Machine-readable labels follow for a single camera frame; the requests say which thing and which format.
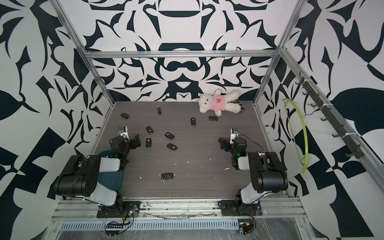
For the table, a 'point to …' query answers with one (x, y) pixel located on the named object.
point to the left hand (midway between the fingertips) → (129, 133)
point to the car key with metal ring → (158, 109)
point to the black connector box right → (247, 227)
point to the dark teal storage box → (114, 180)
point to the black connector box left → (113, 229)
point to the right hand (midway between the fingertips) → (231, 136)
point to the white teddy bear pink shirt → (218, 102)
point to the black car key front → (167, 176)
